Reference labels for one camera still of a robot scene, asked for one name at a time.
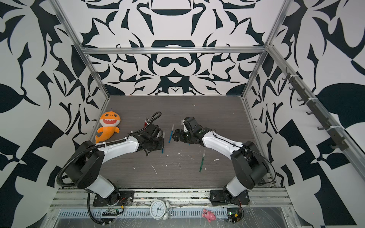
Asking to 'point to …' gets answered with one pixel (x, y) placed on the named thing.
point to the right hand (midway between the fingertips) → (176, 135)
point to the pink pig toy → (209, 215)
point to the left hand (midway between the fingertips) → (164, 142)
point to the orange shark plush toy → (109, 120)
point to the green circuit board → (234, 214)
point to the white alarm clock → (158, 210)
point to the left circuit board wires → (112, 212)
